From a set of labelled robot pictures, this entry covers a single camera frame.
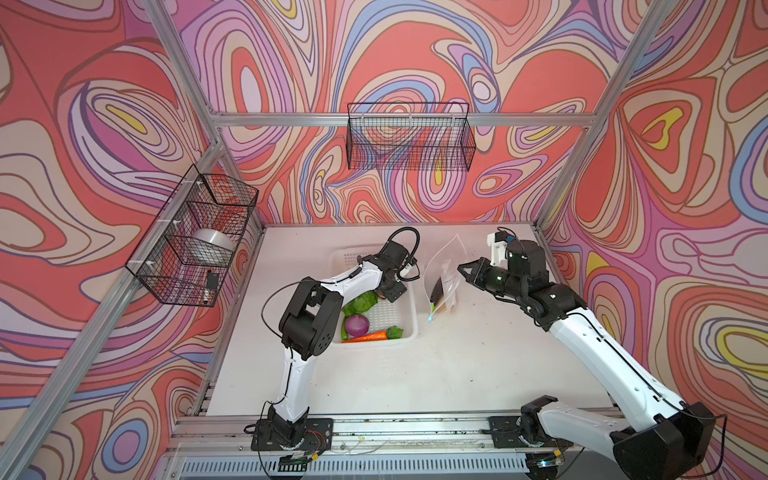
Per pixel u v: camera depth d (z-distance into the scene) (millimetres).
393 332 863
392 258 784
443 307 840
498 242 674
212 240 725
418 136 965
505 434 729
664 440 364
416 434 750
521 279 555
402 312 929
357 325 867
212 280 736
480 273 644
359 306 929
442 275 842
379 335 863
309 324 538
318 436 722
